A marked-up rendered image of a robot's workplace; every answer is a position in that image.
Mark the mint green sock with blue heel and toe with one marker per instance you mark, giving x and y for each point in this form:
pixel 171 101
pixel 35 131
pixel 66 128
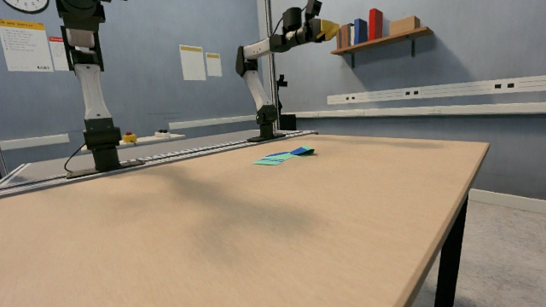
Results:
pixel 277 158

